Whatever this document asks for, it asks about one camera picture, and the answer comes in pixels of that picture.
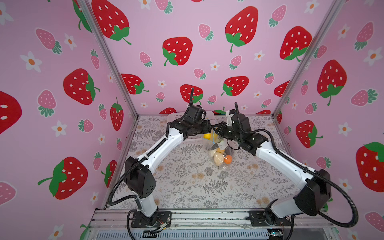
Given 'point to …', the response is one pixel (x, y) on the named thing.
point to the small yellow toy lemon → (207, 136)
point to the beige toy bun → (218, 158)
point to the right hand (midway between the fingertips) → (210, 125)
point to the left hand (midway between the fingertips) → (210, 126)
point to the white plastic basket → (195, 137)
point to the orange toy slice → (229, 159)
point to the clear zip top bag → (218, 141)
